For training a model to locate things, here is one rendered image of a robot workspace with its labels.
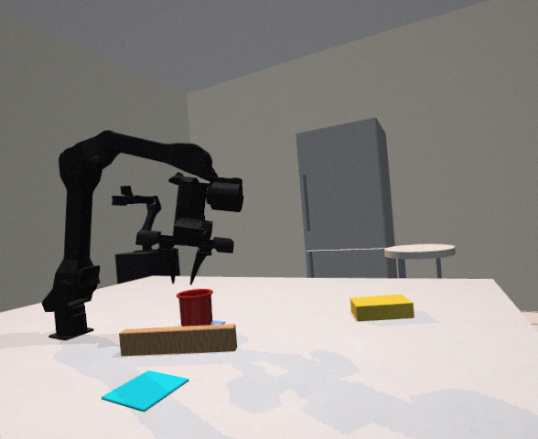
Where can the red cup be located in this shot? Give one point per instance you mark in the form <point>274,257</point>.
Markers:
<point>195,307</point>

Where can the brown rectangular wooden block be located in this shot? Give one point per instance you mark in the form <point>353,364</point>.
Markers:
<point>178,340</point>

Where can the yellow flat block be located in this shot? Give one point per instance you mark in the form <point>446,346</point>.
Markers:
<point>382,307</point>

